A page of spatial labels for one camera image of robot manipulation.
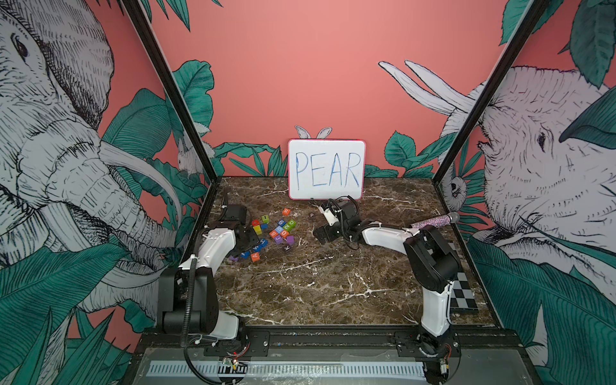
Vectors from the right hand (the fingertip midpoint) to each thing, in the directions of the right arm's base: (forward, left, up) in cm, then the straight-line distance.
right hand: (320, 225), depth 96 cm
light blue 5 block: (+1, +18, -5) cm, 18 cm away
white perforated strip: (-48, +11, -6) cm, 49 cm away
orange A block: (-12, +26, -5) cm, 29 cm away
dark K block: (-8, +13, -5) cm, 16 cm away
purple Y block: (-13, +34, -6) cm, 37 cm away
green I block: (+6, +24, -5) cm, 25 cm away
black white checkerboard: (-26, -50, -4) cm, 56 cm away
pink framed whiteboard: (+25, -1, +9) cm, 26 cm away
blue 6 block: (+5, +17, -5) cm, 18 cm away
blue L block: (-11, +29, -5) cm, 32 cm away
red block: (+3, +28, -3) cm, 28 cm away
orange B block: (-2, +20, -4) cm, 20 cm away
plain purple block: (-4, +12, -5) cm, 14 cm away
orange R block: (+10, +16, -5) cm, 20 cm away
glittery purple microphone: (+6, -57, -3) cm, 57 cm away
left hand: (-8, +26, +1) cm, 27 cm away
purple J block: (-4, +17, -5) cm, 19 cm away
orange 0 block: (-2, +15, -4) cm, 16 cm away
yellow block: (-1, +26, -3) cm, 26 cm away
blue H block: (-6, +23, -5) cm, 24 cm away
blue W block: (-9, +25, -5) cm, 27 cm away
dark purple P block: (+8, +4, -4) cm, 10 cm away
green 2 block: (+2, +14, -5) cm, 15 cm away
